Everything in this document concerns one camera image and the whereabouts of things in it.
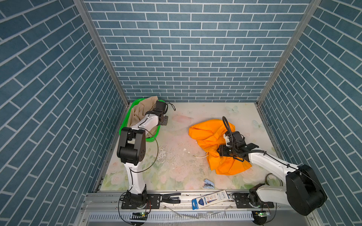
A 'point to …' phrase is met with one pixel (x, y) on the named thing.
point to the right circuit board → (259, 214)
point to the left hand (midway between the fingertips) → (161, 119)
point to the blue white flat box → (209, 199)
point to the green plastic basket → (124, 121)
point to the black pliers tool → (166, 197)
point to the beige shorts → (140, 108)
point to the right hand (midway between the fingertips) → (219, 148)
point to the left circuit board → (142, 215)
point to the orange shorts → (210, 133)
